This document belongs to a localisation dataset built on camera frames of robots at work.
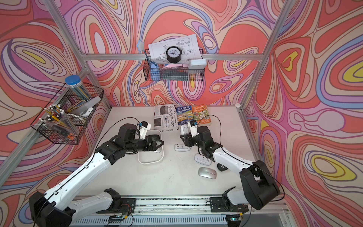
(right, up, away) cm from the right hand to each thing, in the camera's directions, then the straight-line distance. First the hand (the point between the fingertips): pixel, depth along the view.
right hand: (185, 138), depth 86 cm
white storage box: (-21, -13, +3) cm, 24 cm away
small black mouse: (+22, -18, -2) cm, 28 cm away
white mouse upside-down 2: (+11, -14, +2) cm, 18 cm away
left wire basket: (-56, +16, -13) cm, 60 cm away
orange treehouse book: (+13, +16, +26) cm, 33 cm away
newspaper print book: (-15, +13, +22) cm, 30 cm away
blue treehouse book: (0, +16, +26) cm, 30 cm away
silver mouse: (+13, -21, -2) cm, 25 cm away
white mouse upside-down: (-3, -7, +7) cm, 11 cm away
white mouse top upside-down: (-1, +6, -4) cm, 7 cm away
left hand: (-14, -1, -14) cm, 20 cm away
